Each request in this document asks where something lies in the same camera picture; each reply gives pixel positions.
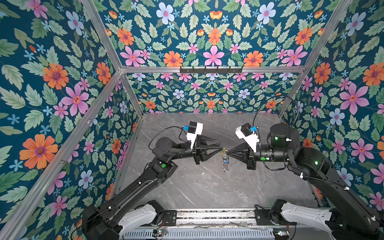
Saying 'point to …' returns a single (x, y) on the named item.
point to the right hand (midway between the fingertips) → (229, 150)
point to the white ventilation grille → (262, 234)
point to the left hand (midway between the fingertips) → (221, 147)
